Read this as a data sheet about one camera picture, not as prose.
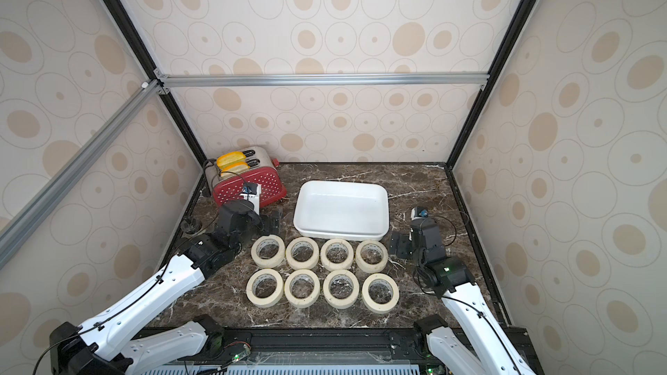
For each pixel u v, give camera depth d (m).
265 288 0.85
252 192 0.64
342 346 0.75
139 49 0.83
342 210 1.02
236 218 0.54
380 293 0.84
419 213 0.67
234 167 0.91
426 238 0.55
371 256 0.92
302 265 0.88
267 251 0.93
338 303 0.79
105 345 0.39
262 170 0.95
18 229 0.51
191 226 0.87
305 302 0.79
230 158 0.93
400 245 0.68
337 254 0.92
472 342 0.46
